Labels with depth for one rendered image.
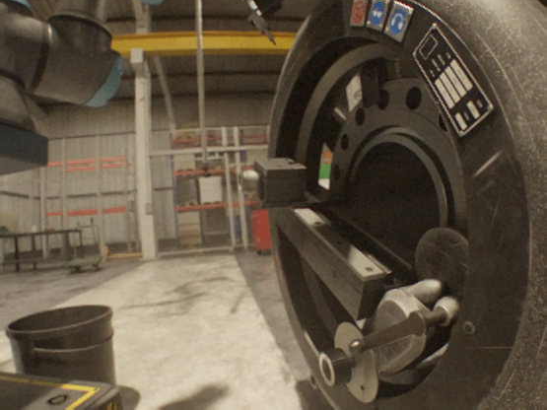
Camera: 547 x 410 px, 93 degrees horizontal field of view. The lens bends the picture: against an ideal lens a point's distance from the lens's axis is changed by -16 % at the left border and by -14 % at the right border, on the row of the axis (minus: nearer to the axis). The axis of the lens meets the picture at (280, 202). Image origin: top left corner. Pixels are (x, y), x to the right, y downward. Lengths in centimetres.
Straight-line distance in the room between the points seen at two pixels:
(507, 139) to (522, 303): 11
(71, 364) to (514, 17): 108
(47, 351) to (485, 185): 100
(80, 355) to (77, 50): 78
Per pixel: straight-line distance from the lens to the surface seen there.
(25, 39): 73
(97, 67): 77
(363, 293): 38
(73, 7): 83
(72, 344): 100
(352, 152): 64
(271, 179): 54
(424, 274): 38
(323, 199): 58
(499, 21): 28
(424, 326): 31
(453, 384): 33
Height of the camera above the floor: 60
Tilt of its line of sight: 4 degrees up
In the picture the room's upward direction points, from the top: 6 degrees counter-clockwise
